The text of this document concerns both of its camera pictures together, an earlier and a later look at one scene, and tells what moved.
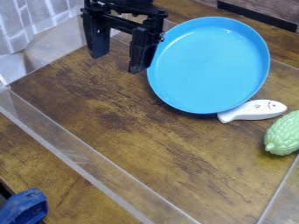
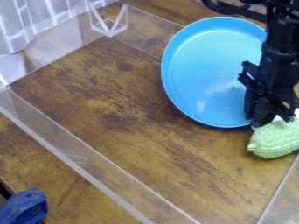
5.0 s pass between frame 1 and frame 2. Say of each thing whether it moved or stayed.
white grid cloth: stayed
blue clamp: stayed
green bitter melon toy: moved
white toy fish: moved
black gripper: moved
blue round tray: moved
